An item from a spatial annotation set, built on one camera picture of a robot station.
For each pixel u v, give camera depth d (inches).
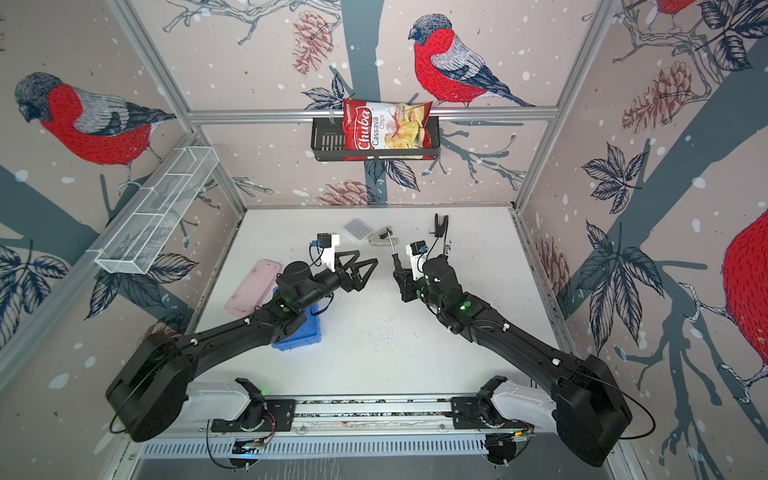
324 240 26.6
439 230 44.0
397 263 31.3
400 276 30.8
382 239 43.4
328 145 37.0
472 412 28.7
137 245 28.1
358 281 26.5
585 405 15.6
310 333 32.3
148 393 16.1
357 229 44.9
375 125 34.5
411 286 27.5
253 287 38.1
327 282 26.5
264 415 27.3
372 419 28.8
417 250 27.0
